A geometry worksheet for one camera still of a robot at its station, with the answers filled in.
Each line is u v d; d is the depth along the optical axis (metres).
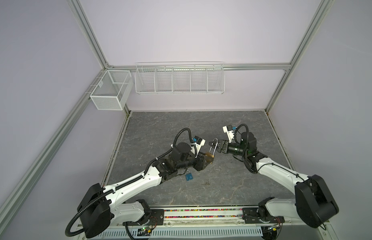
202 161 0.64
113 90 1.02
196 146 0.65
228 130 0.74
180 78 0.98
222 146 0.71
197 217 0.75
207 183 0.85
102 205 0.41
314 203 0.42
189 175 0.87
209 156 0.73
